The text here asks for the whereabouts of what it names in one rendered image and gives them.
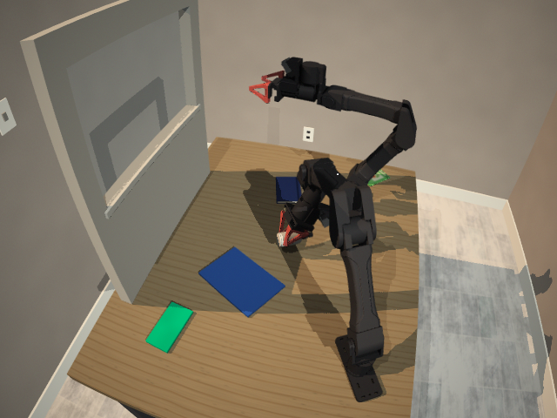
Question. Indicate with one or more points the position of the dark blue book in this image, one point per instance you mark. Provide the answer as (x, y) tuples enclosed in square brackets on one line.
[(287, 190)]

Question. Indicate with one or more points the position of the blue flat rectangular pad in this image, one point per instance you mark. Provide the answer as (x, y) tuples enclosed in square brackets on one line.
[(241, 281)]

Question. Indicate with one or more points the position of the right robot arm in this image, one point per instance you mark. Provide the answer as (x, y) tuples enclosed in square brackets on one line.
[(334, 97)]

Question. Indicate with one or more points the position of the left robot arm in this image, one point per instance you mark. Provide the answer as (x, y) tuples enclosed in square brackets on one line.
[(365, 332)]

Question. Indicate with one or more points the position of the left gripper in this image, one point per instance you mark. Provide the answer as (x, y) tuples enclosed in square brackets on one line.
[(295, 218)]

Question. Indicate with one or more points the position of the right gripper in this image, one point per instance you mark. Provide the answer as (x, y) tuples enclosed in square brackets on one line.
[(275, 84)]

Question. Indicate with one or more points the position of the green flat rectangular block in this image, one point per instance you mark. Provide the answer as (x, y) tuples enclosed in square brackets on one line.
[(169, 327)]

